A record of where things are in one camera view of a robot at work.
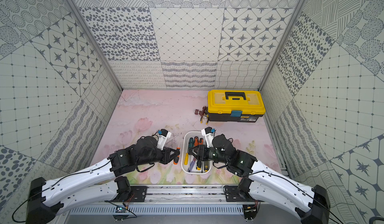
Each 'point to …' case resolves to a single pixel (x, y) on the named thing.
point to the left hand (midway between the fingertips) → (179, 150)
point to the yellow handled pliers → (204, 113)
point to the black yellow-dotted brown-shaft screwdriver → (206, 165)
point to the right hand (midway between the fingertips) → (192, 152)
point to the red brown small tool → (197, 112)
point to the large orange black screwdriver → (196, 141)
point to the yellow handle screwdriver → (186, 159)
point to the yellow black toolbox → (240, 106)
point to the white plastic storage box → (189, 164)
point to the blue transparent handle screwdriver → (192, 164)
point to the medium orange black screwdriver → (201, 141)
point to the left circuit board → (120, 209)
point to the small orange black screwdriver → (178, 149)
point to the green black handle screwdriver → (191, 142)
